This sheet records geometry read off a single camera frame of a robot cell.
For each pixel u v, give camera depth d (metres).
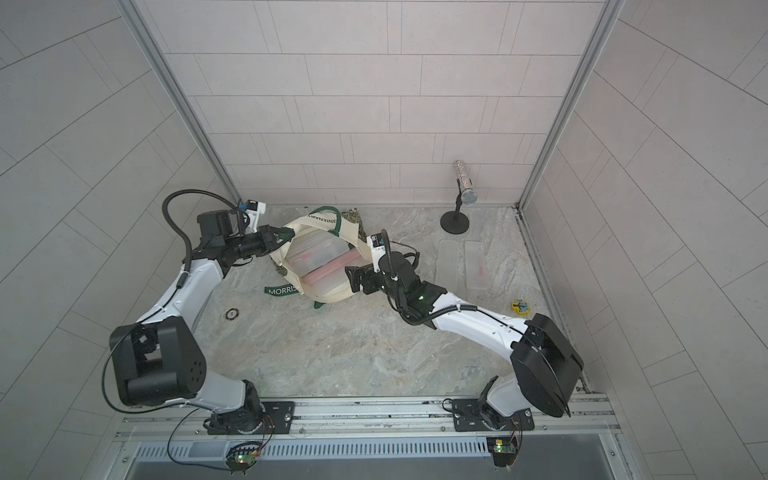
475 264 0.99
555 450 0.68
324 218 0.87
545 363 0.41
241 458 0.64
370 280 0.68
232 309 0.89
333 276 0.90
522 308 0.89
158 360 0.42
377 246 0.67
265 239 0.71
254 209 0.75
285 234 0.79
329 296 0.91
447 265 1.00
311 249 0.94
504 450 0.68
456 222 1.09
